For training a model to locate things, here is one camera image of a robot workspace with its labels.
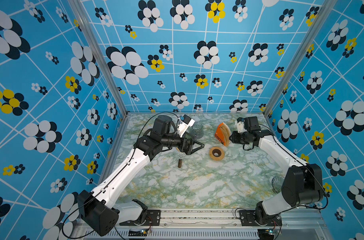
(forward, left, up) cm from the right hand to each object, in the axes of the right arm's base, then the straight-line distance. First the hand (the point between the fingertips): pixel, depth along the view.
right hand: (232, 137), depth 90 cm
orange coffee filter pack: (+5, +4, -4) cm, 8 cm away
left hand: (-16, +21, +18) cm, 32 cm away
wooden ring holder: (-4, +8, -12) cm, 15 cm away
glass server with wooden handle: (-6, +31, -11) cm, 33 cm away
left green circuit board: (-47, +48, -13) cm, 68 cm away
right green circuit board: (-46, -10, -14) cm, 49 cm away
